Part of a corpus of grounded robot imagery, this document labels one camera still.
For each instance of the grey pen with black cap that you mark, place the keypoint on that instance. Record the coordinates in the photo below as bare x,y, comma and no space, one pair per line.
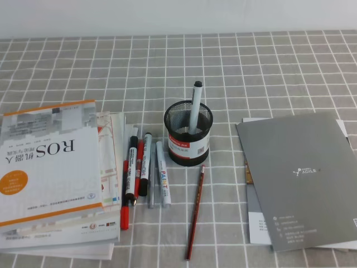
195,106

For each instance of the black mesh pen holder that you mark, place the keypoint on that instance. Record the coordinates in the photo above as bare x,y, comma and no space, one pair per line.
184,148

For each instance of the grey slim pen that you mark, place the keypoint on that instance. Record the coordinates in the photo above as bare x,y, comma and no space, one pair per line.
152,176

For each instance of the grey checkered tablecloth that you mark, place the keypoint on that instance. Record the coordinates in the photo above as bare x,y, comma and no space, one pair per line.
262,74

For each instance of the white paint marker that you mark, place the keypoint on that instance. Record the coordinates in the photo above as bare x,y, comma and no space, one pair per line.
163,174

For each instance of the black and white marker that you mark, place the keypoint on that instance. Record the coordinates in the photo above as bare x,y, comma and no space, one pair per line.
143,189

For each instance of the black white whiteboard marker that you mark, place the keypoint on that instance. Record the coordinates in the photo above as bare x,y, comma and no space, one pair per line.
131,174

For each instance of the red and black pencil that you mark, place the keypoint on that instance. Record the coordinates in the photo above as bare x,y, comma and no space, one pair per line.
195,213

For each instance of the red marker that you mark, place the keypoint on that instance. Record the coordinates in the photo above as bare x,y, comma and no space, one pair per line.
124,213

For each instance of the white book under ROS book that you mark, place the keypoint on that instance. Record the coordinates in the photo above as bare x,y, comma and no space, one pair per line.
91,228

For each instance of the grey Agilex brochure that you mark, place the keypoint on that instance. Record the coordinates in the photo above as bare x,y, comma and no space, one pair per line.
304,174

